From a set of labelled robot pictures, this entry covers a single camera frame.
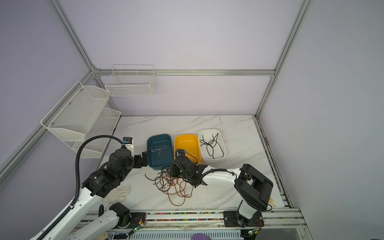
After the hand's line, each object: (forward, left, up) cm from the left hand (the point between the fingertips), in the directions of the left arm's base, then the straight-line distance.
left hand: (137, 153), depth 73 cm
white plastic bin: (+28, -38, -21) cm, 52 cm away
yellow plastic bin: (+21, -25, -22) cm, 40 cm away
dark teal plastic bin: (+10, -10, -21) cm, 25 cm away
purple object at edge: (-32, -32, -23) cm, 51 cm away
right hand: (-4, -13, -12) cm, 19 cm away
